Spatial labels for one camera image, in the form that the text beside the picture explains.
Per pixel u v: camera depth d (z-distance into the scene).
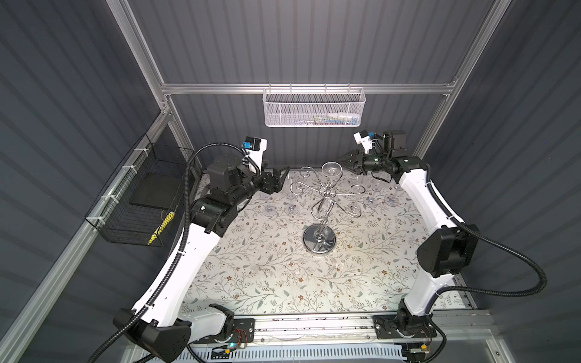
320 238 0.92
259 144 0.54
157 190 0.73
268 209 1.05
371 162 0.70
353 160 0.72
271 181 0.56
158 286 0.38
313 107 1.23
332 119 0.91
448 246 0.47
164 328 0.38
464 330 0.74
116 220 0.65
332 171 0.78
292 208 1.05
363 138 0.74
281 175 0.61
